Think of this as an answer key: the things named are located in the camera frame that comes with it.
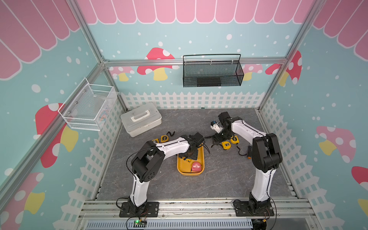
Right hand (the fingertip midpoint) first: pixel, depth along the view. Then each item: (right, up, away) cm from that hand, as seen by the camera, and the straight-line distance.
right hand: (219, 139), depth 97 cm
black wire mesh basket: (-5, +44, -3) cm, 44 cm away
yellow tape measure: (+5, -4, 0) cm, 6 cm away
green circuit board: (-46, -41, -24) cm, 66 cm away
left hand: (-21, -11, -5) cm, 24 cm away
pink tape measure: (-16, -16, -10) cm, 25 cm away
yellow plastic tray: (-24, -16, -7) cm, 30 cm away
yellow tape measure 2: (-43, 0, +3) cm, 43 cm away
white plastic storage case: (-53, +14, 0) cm, 55 cm away
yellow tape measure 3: (-38, 0, +3) cm, 38 cm away
